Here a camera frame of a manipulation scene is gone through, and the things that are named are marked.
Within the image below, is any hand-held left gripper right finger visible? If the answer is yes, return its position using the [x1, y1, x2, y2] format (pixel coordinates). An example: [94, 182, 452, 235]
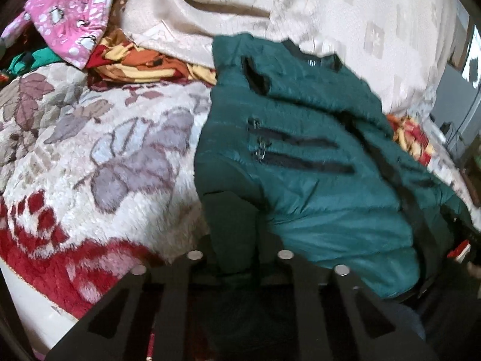
[277, 250, 441, 361]

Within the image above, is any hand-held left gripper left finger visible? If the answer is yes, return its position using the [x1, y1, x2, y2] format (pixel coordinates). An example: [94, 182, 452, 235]
[45, 251, 207, 361]

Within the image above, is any green puffer jacket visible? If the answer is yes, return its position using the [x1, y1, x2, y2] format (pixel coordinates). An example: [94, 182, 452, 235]
[193, 33, 475, 302]

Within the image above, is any red yellow patterned cloth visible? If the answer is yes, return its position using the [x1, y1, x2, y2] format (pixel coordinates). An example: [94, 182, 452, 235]
[387, 115, 439, 167]

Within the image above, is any white cabinet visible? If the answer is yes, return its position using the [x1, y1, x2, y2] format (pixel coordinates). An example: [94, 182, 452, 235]
[431, 64, 481, 159]

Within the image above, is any floral fleece blanket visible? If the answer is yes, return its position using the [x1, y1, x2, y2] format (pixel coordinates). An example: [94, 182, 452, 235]
[0, 62, 481, 321]

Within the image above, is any white mattress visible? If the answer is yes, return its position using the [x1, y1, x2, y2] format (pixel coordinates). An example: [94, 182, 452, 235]
[0, 259, 80, 351]

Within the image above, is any orange yellow striped cloth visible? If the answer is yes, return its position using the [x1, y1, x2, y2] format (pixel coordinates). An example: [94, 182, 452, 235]
[86, 30, 219, 85]

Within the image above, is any green cloth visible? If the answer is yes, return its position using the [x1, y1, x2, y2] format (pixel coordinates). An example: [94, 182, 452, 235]
[5, 47, 65, 78]

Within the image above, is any beige patterned bedspread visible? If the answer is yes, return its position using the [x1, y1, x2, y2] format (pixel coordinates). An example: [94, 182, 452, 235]
[120, 0, 471, 118]

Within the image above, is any pink penguin print cloth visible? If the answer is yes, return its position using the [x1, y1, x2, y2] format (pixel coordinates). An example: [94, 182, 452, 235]
[0, 0, 131, 70]

